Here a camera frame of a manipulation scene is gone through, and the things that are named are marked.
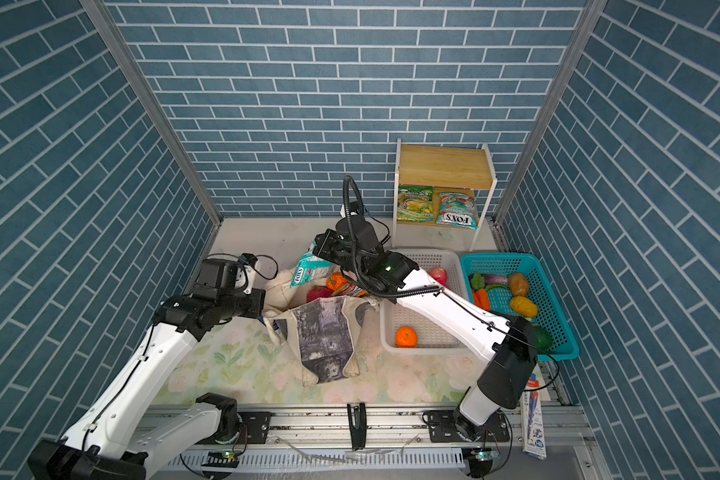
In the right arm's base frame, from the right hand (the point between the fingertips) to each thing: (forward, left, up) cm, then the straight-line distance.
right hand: (308, 234), depth 70 cm
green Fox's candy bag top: (-5, -1, -7) cm, 8 cm away
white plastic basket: (-7, -34, -36) cm, 50 cm away
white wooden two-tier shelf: (+29, -28, -2) cm, 41 cm away
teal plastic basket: (0, -68, -29) cm, 74 cm away
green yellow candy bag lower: (+32, -27, -17) cm, 45 cm away
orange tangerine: (-10, -25, -31) cm, 41 cm away
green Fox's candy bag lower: (+29, -41, -17) cm, 53 cm away
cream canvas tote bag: (-16, -6, -22) cm, 27 cm away
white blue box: (-29, -57, -35) cm, 73 cm away
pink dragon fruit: (+1, +2, -27) cm, 27 cm away
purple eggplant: (+14, -55, -34) cm, 66 cm away
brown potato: (+11, -62, -31) cm, 70 cm away
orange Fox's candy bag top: (-5, -12, -17) cm, 22 cm away
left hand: (-8, +13, -16) cm, 22 cm away
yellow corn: (+3, -62, -32) cm, 70 cm away
